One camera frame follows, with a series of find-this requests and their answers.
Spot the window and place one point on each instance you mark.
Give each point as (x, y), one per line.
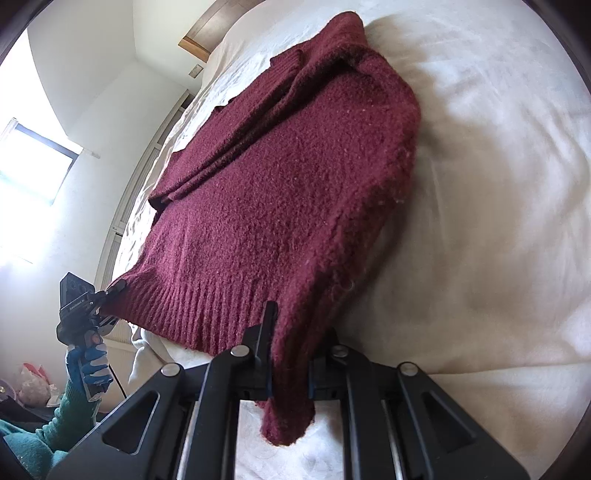
(32, 161)

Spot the pink and white bag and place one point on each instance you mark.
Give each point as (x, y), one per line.
(34, 385)

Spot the maroon knit sweater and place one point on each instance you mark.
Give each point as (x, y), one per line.
(277, 184)

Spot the person's left forearm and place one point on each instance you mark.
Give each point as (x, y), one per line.
(55, 429)

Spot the wall socket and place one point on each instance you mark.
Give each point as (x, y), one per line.
(196, 70)

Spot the wooden bed headboard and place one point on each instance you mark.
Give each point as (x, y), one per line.
(203, 44)

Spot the white radiator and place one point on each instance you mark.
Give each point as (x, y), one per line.
(117, 334)

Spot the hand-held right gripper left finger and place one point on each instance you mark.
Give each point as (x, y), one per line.
(268, 332)

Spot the low white cabinet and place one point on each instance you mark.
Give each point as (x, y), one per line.
(136, 184)

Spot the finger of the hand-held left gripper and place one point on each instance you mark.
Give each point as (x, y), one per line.
(108, 319)
(113, 290)

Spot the bed with white duvet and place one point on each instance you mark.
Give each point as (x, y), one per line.
(485, 184)

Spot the person's left hand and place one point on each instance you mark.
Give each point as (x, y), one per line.
(94, 369)

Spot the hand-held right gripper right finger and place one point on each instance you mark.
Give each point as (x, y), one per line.
(332, 369)

